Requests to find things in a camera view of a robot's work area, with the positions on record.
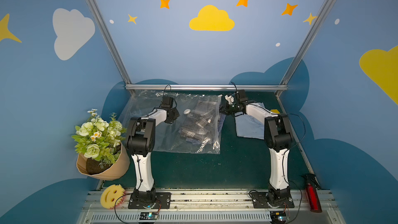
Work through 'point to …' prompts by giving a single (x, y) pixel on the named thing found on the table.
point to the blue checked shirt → (221, 120)
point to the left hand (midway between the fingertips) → (179, 113)
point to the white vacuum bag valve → (187, 111)
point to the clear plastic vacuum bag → (197, 130)
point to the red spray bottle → (312, 187)
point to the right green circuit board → (278, 216)
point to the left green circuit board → (148, 215)
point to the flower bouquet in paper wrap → (102, 156)
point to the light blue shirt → (248, 126)
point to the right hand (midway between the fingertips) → (219, 109)
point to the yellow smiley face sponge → (111, 195)
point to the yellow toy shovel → (274, 111)
